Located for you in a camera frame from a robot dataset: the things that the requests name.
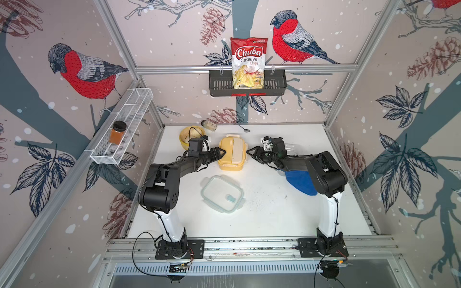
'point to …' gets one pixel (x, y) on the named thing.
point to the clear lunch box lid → (223, 192)
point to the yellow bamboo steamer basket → (190, 132)
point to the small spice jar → (209, 125)
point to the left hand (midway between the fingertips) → (224, 149)
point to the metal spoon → (245, 130)
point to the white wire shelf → (130, 110)
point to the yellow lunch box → (236, 156)
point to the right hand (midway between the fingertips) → (247, 153)
